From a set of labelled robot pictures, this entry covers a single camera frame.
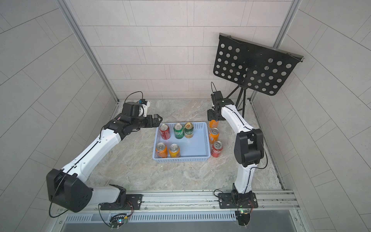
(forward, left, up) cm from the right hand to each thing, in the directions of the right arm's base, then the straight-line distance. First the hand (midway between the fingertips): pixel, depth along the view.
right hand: (213, 115), depth 93 cm
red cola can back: (-8, +32, 0) cm, 33 cm away
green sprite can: (-9, +23, -2) cm, 25 cm away
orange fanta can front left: (-22, +32, 0) cm, 39 cm away
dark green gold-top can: (-9, +17, -2) cm, 19 cm away
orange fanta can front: (-13, +2, -3) cm, 13 cm away
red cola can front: (-23, +2, -2) cm, 23 cm away
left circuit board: (-51, +53, -12) cm, 75 cm away
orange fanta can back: (-6, +1, -1) cm, 6 cm away
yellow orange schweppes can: (-22, +25, -1) cm, 34 cm away
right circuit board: (-53, -7, -13) cm, 55 cm away
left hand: (-7, +33, +11) cm, 35 cm away
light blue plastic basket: (-18, +13, -10) cm, 24 cm away
